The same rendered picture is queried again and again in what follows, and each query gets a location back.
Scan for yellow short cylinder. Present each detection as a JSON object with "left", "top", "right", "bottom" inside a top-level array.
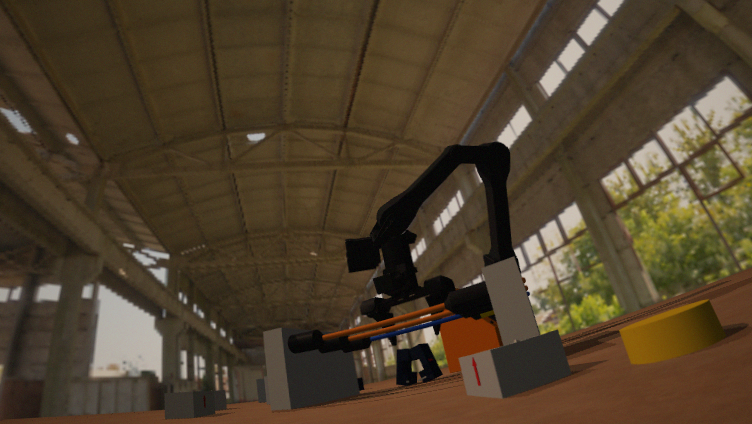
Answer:
[{"left": 619, "top": 299, "right": 726, "bottom": 365}]

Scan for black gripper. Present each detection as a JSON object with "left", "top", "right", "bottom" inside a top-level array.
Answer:
[{"left": 360, "top": 259, "right": 456, "bottom": 322}]

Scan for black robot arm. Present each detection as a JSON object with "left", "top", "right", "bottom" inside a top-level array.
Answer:
[{"left": 345, "top": 142, "right": 521, "bottom": 295}]

